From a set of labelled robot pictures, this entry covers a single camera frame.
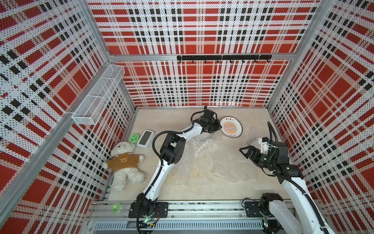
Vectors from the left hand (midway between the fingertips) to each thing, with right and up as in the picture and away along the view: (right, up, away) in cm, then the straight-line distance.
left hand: (224, 125), depth 101 cm
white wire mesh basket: (-88, +10, -10) cm, 89 cm away
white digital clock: (-54, -9, -3) cm, 55 cm away
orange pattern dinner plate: (+6, -1, +4) cm, 7 cm away
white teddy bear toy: (-62, -21, -18) cm, 68 cm away
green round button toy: (-62, -8, -3) cm, 63 cm away
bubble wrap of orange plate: (-10, -22, -9) cm, 25 cm away
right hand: (+7, -14, -23) cm, 28 cm away
